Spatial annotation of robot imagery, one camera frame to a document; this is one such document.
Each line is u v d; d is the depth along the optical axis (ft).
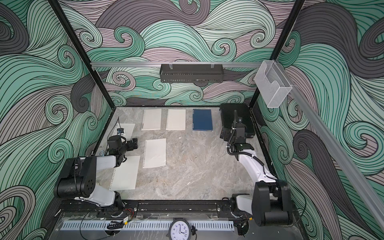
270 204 1.31
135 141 2.99
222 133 2.63
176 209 2.45
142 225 2.29
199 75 3.05
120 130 2.68
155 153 3.04
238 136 2.12
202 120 3.62
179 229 2.17
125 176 2.79
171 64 3.04
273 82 2.56
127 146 2.81
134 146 2.87
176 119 3.64
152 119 3.62
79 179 1.48
